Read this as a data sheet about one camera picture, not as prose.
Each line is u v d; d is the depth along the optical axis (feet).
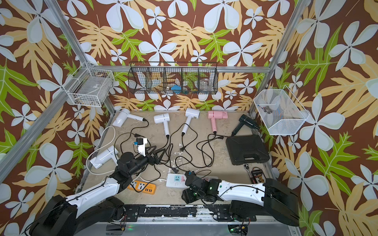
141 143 2.30
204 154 3.14
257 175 2.82
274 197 1.37
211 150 3.23
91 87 2.76
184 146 3.25
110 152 3.00
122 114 3.72
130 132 3.43
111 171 2.90
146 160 2.35
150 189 2.62
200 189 2.02
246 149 3.03
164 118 3.57
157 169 2.87
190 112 3.66
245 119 3.54
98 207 1.89
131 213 2.42
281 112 2.74
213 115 3.65
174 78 3.23
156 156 2.31
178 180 2.69
